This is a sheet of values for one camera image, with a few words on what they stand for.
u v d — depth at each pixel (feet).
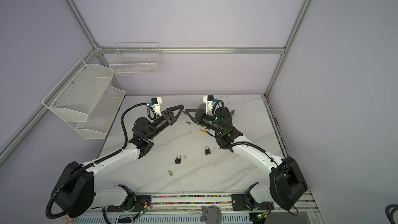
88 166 1.46
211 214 2.32
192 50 3.07
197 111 2.20
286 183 1.35
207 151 2.97
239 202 2.41
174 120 2.15
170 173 2.75
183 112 2.30
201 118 2.11
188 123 3.42
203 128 3.29
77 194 1.33
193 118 2.10
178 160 2.83
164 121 2.15
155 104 2.21
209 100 2.25
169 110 2.17
